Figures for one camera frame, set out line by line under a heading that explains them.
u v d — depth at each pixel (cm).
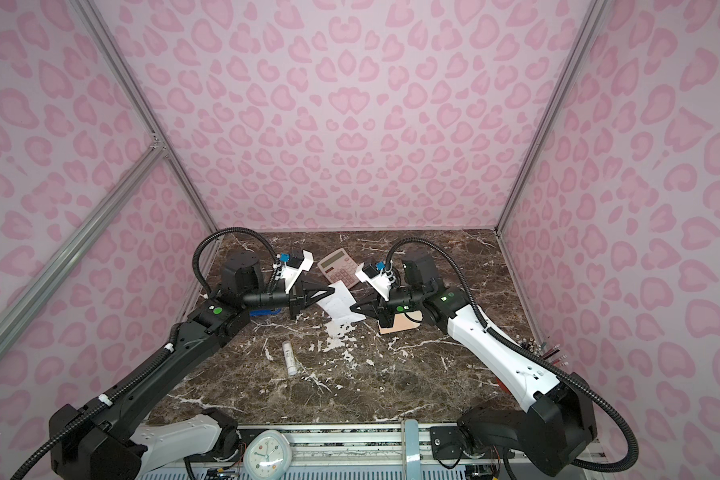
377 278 61
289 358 86
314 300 66
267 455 69
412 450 69
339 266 105
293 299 59
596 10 69
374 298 64
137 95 82
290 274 60
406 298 63
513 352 44
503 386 82
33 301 57
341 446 75
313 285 65
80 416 39
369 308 65
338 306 69
